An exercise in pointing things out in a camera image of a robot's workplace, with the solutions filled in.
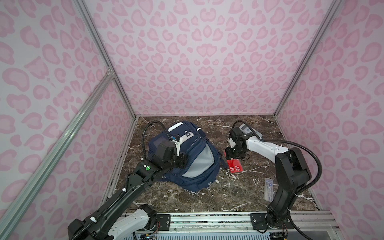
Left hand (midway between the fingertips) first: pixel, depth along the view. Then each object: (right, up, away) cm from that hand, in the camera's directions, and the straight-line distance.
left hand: (189, 156), depth 74 cm
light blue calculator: (+39, +13, +36) cm, 55 cm away
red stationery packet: (+27, -9, +19) cm, 35 cm away
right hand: (+25, -4, +19) cm, 32 cm away
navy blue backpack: (+8, -7, +16) cm, 20 cm away
